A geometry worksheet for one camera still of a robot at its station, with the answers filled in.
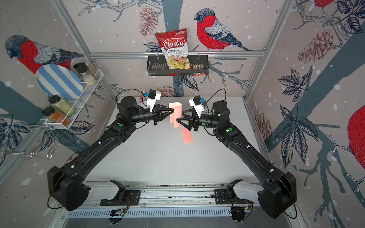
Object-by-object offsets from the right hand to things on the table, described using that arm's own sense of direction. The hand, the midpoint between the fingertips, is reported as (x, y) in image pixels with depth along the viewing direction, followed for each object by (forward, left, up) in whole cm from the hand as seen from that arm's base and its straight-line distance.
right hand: (179, 116), depth 65 cm
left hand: (+1, +2, +4) cm, 5 cm away
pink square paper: (+10, -3, -35) cm, 37 cm away
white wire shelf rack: (+19, +54, +1) cm, 57 cm away
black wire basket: (+44, +19, 0) cm, 48 cm away
